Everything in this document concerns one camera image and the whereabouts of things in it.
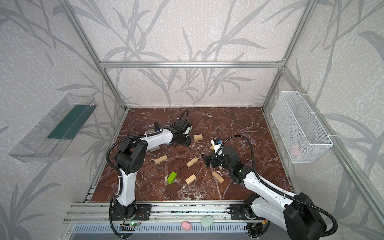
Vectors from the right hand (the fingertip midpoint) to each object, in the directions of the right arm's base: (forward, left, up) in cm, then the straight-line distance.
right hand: (209, 147), depth 83 cm
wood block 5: (-13, +10, -12) cm, 21 cm away
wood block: (+14, +7, -11) cm, 19 cm away
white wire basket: (-5, -38, +22) cm, 45 cm away
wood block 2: (+7, -3, -12) cm, 14 cm away
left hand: (+14, +12, -10) cm, 21 cm away
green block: (-13, +21, -11) cm, 27 cm away
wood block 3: (-2, +29, -12) cm, 32 cm away
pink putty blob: (-35, +11, -9) cm, 38 cm away
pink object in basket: (-6, -43, +7) cm, 44 cm away
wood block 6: (-13, -6, -12) cm, 19 cm away
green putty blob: (-34, +2, -10) cm, 35 cm away
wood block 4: (-3, +10, -12) cm, 16 cm away
